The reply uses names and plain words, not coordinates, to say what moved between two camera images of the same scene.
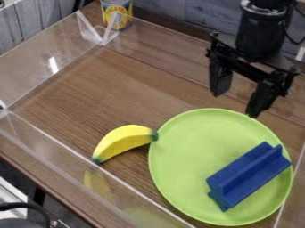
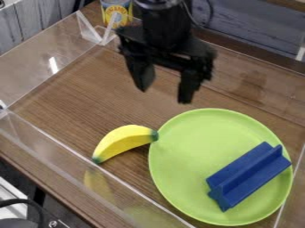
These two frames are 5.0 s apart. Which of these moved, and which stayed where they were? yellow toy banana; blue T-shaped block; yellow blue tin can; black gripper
Moved: black gripper
Stayed: yellow toy banana; blue T-shaped block; yellow blue tin can
